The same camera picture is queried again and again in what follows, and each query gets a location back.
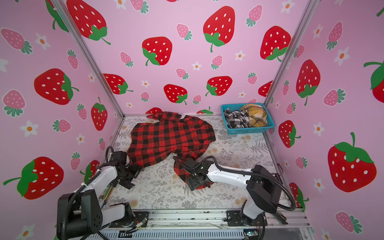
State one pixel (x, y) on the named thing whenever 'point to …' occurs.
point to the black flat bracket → (282, 219)
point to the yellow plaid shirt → (257, 115)
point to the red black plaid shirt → (166, 134)
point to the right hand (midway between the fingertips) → (195, 181)
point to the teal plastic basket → (248, 130)
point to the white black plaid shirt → (237, 119)
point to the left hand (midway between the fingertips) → (140, 174)
